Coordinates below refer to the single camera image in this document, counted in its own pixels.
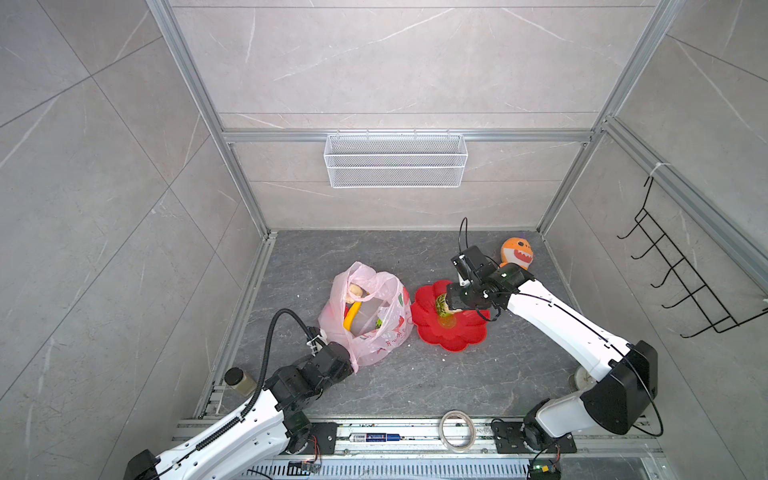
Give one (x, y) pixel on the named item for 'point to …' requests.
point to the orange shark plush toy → (516, 251)
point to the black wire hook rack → (721, 320)
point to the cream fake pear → (356, 290)
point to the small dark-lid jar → (235, 378)
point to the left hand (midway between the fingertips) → (349, 353)
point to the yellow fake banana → (351, 315)
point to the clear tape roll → (457, 430)
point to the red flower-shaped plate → (452, 333)
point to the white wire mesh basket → (396, 161)
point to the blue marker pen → (373, 437)
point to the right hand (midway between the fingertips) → (454, 296)
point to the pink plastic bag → (368, 311)
